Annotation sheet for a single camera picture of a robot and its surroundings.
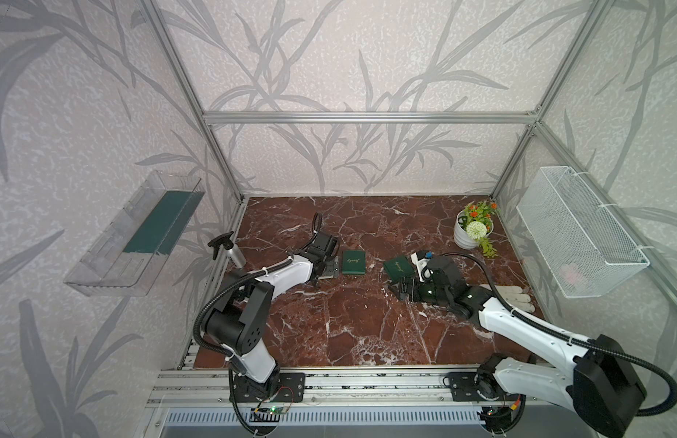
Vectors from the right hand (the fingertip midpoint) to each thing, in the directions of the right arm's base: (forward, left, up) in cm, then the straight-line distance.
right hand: (396, 285), depth 82 cm
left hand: (+12, +24, -7) cm, 27 cm away
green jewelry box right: (+10, -2, -7) cm, 13 cm away
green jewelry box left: (+13, +13, -8) cm, 20 cm away
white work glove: (+1, -41, -11) cm, 42 cm away
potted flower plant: (+20, -28, +4) cm, 34 cm away
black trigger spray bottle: (+14, +55, +5) cm, 57 cm away
